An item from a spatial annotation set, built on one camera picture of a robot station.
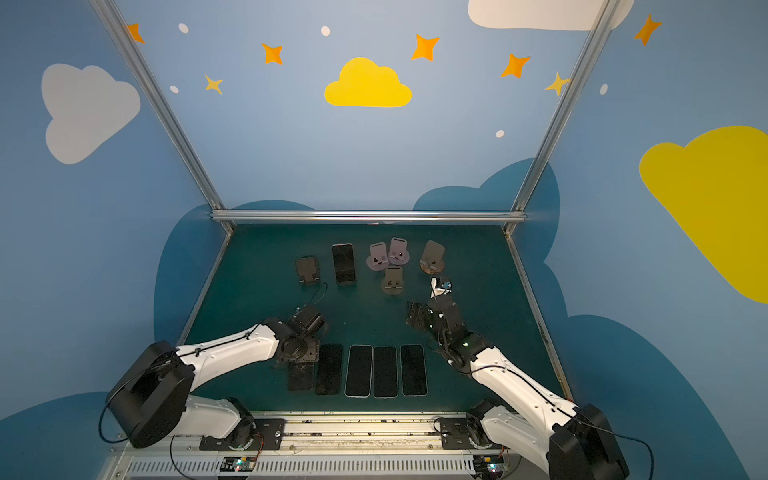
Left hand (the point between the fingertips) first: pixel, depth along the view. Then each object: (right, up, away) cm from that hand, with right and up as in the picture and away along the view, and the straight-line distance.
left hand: (312, 354), depth 87 cm
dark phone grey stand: (+5, -4, 0) cm, 7 cm away
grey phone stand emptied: (+19, +28, +18) cm, 38 cm away
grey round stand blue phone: (+25, +20, +13) cm, 34 cm away
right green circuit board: (+47, -22, -16) cm, 54 cm away
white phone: (+14, -4, -3) cm, 15 cm away
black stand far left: (-5, +25, +14) cm, 29 cm away
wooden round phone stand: (+38, +24, +18) cm, 49 cm away
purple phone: (+8, +27, +14) cm, 31 cm away
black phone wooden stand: (+22, -4, -4) cm, 23 cm away
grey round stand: (+26, +30, +20) cm, 45 cm away
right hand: (+32, +16, -4) cm, 37 cm away
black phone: (-2, -4, -6) cm, 7 cm away
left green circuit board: (-14, -21, -17) cm, 30 cm away
